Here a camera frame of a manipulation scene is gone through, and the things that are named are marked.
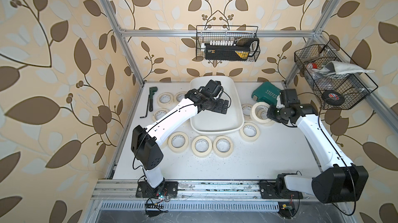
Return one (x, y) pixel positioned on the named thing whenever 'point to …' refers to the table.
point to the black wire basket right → (337, 81)
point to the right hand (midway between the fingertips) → (269, 114)
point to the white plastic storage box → (211, 122)
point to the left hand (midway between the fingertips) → (222, 106)
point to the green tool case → (267, 93)
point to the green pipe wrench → (152, 91)
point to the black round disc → (333, 98)
